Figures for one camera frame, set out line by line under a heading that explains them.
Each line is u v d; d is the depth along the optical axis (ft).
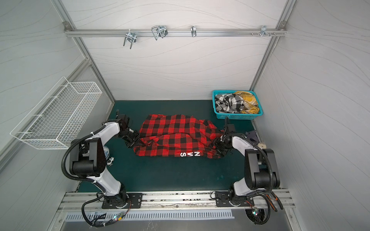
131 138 2.58
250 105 3.42
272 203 2.35
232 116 3.40
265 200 2.32
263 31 2.51
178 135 3.14
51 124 2.16
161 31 2.51
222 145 2.62
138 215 2.30
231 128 2.51
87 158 1.55
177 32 2.57
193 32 2.57
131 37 2.61
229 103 3.54
